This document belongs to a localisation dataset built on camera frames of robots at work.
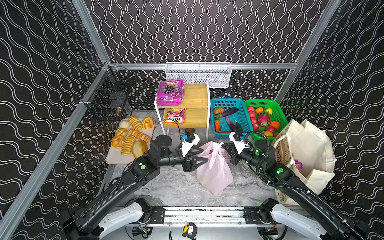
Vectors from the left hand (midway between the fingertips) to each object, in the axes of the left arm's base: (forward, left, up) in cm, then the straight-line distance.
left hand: (207, 156), depth 58 cm
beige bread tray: (+16, +57, -31) cm, 67 cm away
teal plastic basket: (+46, -17, -32) cm, 59 cm away
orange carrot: (+43, -9, -31) cm, 54 cm away
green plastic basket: (+47, -53, -29) cm, 77 cm away
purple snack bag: (+9, -49, -22) cm, 54 cm away
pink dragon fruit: (+47, -42, -26) cm, 68 cm away
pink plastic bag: (+2, -4, -15) cm, 16 cm away
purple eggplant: (+57, -19, -30) cm, 67 cm away
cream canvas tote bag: (+16, -55, -20) cm, 61 cm away
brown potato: (+57, -11, -28) cm, 64 cm away
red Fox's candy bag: (+36, +17, -13) cm, 42 cm away
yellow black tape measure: (-21, +7, -31) cm, 38 cm away
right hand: (+11, -8, -7) cm, 15 cm away
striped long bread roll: (+23, +51, -28) cm, 62 cm away
